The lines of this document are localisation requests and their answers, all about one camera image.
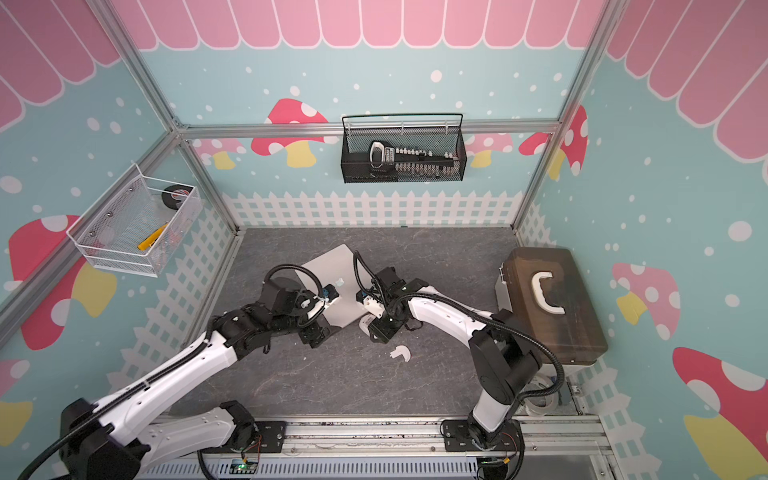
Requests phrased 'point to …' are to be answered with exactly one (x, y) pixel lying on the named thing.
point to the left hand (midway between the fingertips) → (327, 318)
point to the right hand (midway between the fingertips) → (380, 330)
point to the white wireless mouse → (364, 322)
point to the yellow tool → (152, 237)
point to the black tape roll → (173, 196)
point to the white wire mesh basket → (135, 229)
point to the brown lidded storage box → (542, 292)
